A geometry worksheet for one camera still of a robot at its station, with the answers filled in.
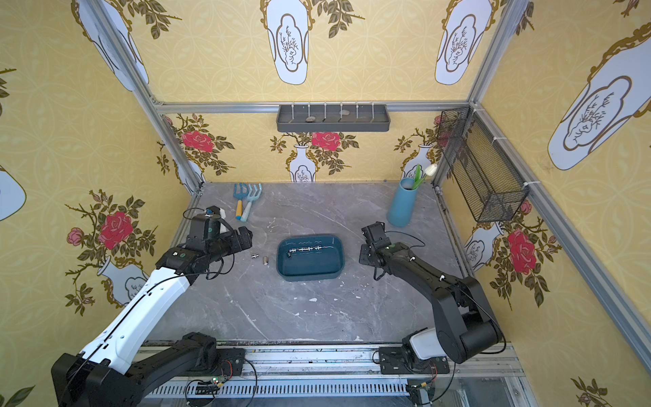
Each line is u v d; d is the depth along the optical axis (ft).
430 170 2.74
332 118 3.04
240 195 3.84
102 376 1.22
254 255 3.13
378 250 2.22
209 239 1.98
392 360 2.40
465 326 1.39
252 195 3.84
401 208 3.11
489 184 2.47
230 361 2.40
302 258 3.16
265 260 3.11
